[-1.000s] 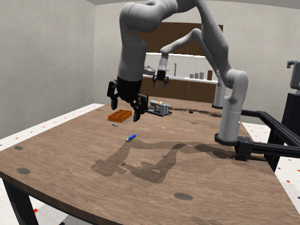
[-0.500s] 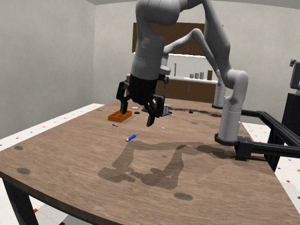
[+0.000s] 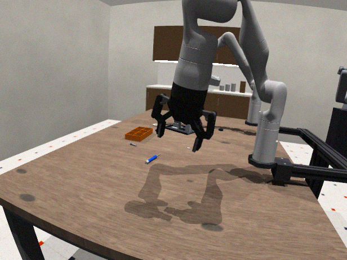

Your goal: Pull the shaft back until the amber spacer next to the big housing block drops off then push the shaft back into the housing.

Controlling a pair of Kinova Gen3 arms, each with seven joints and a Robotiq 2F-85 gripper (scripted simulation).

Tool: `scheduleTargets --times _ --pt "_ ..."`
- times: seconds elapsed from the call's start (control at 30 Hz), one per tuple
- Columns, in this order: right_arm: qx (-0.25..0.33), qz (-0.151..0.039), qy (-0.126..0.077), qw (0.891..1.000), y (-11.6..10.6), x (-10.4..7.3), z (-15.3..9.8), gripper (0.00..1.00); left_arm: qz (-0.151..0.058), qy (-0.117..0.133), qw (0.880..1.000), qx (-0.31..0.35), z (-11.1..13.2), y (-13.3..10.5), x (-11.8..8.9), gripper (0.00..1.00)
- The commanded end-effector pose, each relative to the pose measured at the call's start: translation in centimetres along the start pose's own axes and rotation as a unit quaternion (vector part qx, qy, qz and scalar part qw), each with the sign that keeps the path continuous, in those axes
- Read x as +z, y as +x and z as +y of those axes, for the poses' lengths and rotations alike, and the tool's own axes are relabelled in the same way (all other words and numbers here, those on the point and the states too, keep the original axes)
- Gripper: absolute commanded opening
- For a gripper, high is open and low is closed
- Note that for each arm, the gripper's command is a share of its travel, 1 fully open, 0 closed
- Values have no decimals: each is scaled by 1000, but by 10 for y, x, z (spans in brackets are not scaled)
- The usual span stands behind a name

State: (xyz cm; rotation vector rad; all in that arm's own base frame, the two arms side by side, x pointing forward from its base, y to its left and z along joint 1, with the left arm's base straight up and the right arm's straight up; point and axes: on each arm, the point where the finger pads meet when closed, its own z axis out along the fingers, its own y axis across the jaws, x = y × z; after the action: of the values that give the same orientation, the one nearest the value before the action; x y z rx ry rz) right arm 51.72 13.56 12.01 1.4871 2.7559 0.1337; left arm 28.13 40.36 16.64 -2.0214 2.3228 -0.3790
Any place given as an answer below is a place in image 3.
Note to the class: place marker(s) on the orange divided tray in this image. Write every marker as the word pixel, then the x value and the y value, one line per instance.
pixel 138 134

